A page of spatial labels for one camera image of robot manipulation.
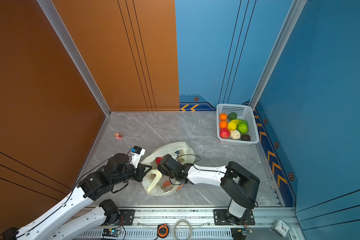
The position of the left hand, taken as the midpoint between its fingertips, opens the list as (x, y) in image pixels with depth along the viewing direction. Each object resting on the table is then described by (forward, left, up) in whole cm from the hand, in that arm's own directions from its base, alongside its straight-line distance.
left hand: (152, 166), depth 72 cm
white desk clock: (-22, -61, -16) cm, 67 cm away
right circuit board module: (-25, -42, -19) cm, 53 cm away
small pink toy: (+29, +30, -16) cm, 45 cm away
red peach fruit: (0, -4, +8) cm, 8 cm away
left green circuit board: (-25, +19, -20) cm, 37 cm away
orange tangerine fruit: (+38, -43, -12) cm, 58 cm away
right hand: (+4, -1, -12) cm, 12 cm away
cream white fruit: (+29, -49, -12) cm, 58 cm away
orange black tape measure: (-24, -6, -15) cm, 29 cm away
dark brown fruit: (+27, -56, -13) cm, 64 cm away
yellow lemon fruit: (+37, -49, -12) cm, 63 cm away
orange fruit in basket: (+47, -44, -13) cm, 66 cm away
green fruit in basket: (+47, -52, -13) cm, 71 cm away
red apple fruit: (+30, -42, -11) cm, 53 cm away
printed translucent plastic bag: (-8, -4, +1) cm, 9 cm away
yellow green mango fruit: (+42, -55, -13) cm, 71 cm away
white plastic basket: (+50, -61, -11) cm, 80 cm away
